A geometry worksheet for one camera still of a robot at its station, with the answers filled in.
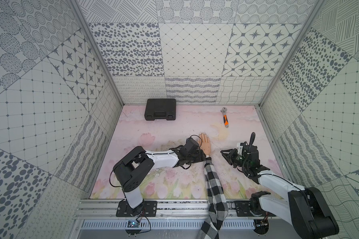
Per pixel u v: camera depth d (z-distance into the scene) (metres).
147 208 0.74
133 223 0.72
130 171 0.48
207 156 0.88
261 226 0.73
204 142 0.98
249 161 0.68
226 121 1.10
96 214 0.74
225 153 0.84
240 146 0.83
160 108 1.17
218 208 0.69
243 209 0.74
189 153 0.70
